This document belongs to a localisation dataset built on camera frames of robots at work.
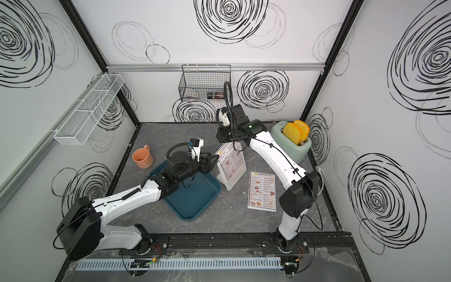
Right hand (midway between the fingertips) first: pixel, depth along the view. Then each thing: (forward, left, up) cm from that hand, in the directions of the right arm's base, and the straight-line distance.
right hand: (220, 135), depth 78 cm
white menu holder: (-12, -1, -18) cm, 22 cm away
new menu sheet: (-5, -5, -11) cm, 13 cm away
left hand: (-8, +2, -5) cm, 9 cm away
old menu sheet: (-14, -21, -27) cm, 37 cm away
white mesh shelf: (-3, +59, +7) cm, 59 cm away
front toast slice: (+10, -36, -8) cm, 39 cm away
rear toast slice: (+10, -42, -6) cm, 44 cm away
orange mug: (+2, +45, -22) cm, 50 cm away
